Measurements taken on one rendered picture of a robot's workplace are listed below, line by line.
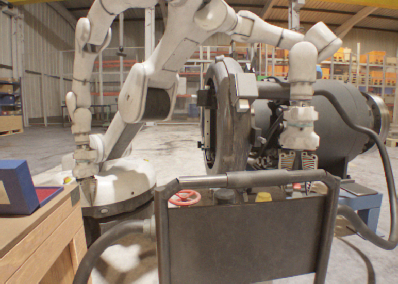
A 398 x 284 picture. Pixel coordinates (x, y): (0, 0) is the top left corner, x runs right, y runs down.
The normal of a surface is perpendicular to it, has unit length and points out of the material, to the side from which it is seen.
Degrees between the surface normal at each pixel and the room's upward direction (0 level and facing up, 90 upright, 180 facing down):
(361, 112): 74
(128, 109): 92
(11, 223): 0
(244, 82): 68
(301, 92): 90
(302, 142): 92
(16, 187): 102
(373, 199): 90
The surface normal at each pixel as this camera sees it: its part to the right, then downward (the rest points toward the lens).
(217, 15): -0.61, 0.10
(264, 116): 0.18, -0.15
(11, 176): 0.12, 0.33
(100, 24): 0.43, 0.82
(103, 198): 0.45, 0.09
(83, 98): 0.73, 0.46
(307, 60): -0.26, 0.26
